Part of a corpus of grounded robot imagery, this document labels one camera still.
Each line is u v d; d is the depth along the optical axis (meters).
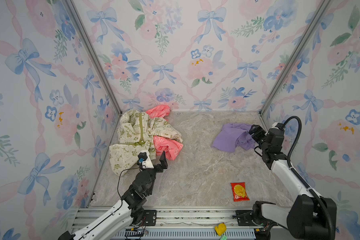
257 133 0.75
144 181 0.57
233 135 1.05
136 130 0.97
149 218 0.75
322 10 0.69
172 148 0.89
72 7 0.69
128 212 0.56
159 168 0.68
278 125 0.72
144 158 0.63
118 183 0.86
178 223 0.73
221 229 0.70
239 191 0.81
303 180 0.47
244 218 0.73
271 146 0.63
